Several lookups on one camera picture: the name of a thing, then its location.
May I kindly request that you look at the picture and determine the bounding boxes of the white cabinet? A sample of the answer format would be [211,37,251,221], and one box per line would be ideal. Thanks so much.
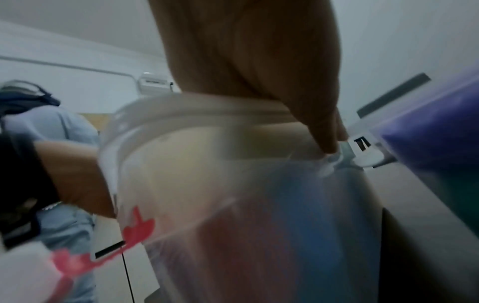
[89,215,162,303]

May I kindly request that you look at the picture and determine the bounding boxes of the large clear storage bin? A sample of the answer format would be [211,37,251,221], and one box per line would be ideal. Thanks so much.
[97,91,385,303]

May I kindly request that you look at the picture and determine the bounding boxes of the blue plastic bag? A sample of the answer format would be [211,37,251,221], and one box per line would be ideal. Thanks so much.
[276,165,375,303]

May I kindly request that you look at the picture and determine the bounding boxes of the person's right hand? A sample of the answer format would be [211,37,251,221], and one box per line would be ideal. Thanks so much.
[147,0,349,155]

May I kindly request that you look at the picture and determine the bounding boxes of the black head camera mount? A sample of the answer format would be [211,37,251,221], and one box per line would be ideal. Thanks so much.
[0,78,61,115]

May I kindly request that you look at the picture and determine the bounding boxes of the person's grey sweater hem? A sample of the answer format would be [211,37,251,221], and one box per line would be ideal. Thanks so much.
[0,103,102,303]

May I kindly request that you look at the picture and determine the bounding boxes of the white wall conduit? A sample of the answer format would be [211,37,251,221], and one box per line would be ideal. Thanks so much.
[0,54,138,86]

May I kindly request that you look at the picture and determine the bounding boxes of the dark wall frame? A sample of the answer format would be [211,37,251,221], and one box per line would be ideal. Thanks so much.
[357,72,431,119]

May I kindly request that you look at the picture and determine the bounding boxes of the white wall air conditioner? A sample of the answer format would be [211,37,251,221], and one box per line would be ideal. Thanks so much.
[136,72,177,97]

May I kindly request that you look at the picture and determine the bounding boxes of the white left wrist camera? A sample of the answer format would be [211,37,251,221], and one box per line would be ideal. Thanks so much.
[0,239,64,303]

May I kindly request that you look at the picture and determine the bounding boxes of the purple bag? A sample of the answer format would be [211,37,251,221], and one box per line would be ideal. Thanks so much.
[377,63,479,184]

